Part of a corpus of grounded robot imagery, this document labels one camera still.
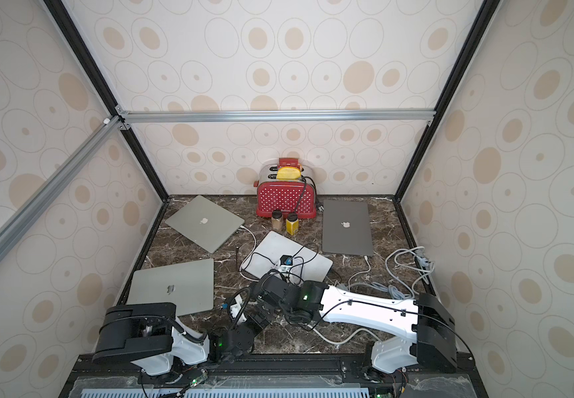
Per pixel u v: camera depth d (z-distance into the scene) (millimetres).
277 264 942
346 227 1070
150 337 479
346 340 793
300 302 520
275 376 729
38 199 618
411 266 950
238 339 615
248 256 991
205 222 1100
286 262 673
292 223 1005
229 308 733
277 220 1011
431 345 386
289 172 1027
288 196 1029
